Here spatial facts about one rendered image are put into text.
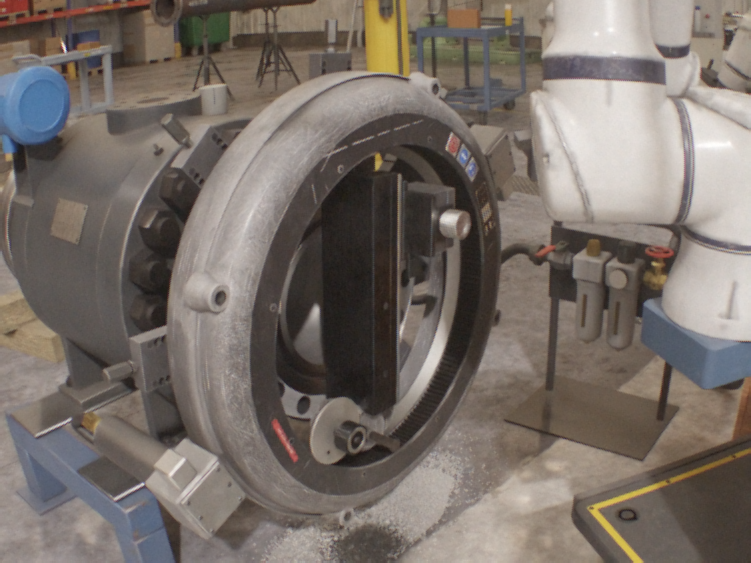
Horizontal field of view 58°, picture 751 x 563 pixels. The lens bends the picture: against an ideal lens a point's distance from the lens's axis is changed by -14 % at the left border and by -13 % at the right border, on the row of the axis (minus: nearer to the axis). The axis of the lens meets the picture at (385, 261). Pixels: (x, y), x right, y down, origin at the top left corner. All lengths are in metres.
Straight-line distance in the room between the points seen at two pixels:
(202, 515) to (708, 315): 0.74
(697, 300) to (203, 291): 0.61
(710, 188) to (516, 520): 1.06
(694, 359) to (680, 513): 0.41
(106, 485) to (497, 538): 0.83
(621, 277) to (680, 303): 0.95
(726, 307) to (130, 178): 1.00
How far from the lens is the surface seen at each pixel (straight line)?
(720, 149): 0.86
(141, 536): 1.50
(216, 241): 1.01
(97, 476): 1.54
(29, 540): 1.86
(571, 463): 1.93
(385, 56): 4.86
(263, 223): 1.00
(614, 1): 0.86
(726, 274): 0.91
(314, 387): 1.35
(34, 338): 2.72
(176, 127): 1.05
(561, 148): 0.83
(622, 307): 1.93
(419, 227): 1.17
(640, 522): 1.25
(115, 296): 1.35
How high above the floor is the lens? 1.10
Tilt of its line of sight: 20 degrees down
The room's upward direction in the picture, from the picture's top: 2 degrees counter-clockwise
